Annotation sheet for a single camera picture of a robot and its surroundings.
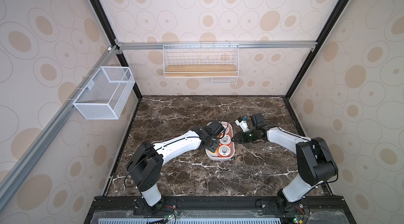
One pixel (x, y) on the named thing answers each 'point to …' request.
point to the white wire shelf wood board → (219, 61)
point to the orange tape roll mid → (228, 128)
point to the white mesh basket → (105, 95)
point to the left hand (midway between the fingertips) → (215, 143)
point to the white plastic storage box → (214, 156)
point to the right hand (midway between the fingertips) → (232, 141)
